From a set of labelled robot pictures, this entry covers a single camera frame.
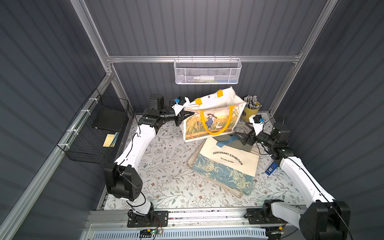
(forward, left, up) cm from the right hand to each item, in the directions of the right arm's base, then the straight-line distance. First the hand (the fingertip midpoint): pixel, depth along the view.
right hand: (242, 128), depth 76 cm
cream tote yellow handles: (+7, +13, +3) cm, 15 cm away
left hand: (+4, +25, +8) cm, 27 cm away
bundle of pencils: (+31, -14, -9) cm, 35 cm away
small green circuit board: (-43, +47, -27) cm, 70 cm away
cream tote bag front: (-7, -6, -23) cm, 25 cm away
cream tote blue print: (-16, +8, -21) cm, 28 cm away
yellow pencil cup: (+27, -12, -15) cm, 33 cm away
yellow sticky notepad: (-7, +67, -1) cm, 68 cm away
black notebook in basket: (+4, +70, +3) cm, 70 cm away
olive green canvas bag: (+5, +1, -20) cm, 21 cm away
